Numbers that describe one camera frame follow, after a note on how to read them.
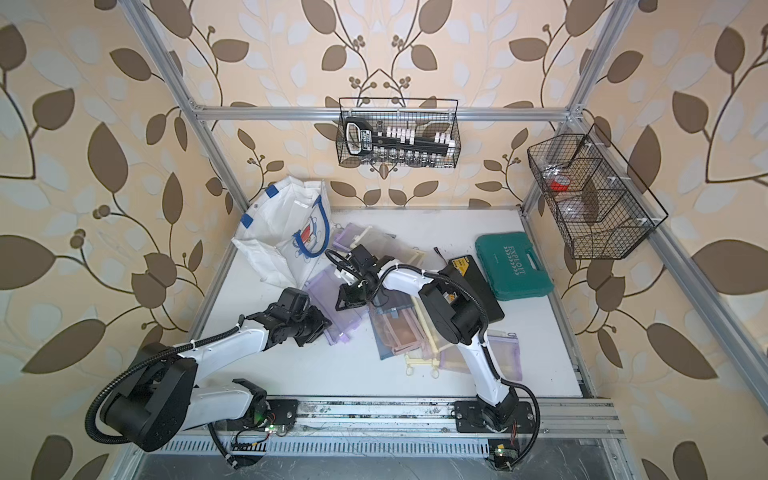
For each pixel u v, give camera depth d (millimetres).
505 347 840
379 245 1040
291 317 708
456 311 546
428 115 911
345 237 1087
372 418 753
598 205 822
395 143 834
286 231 959
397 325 866
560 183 806
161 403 413
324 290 942
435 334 587
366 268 775
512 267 973
